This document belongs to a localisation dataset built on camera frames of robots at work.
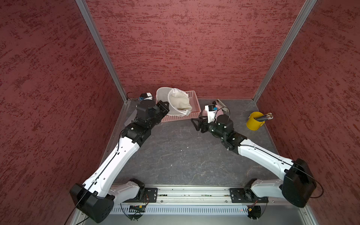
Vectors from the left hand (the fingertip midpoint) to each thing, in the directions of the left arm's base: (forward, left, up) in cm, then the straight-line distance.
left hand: (169, 105), depth 70 cm
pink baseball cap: (+20, -35, -29) cm, 50 cm away
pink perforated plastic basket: (+17, -15, -29) cm, 37 cm away
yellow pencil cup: (+9, -57, -29) cm, 64 cm away
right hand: (-2, -14, -11) cm, 18 cm away
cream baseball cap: (+13, -5, -13) cm, 19 cm away
